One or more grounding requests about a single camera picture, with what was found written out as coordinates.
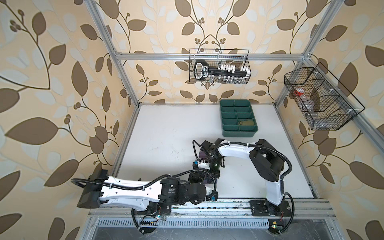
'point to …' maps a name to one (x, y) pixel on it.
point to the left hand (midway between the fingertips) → (204, 174)
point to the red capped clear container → (300, 91)
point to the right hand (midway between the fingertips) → (209, 180)
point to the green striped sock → (246, 123)
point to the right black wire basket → (325, 102)
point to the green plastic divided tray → (232, 111)
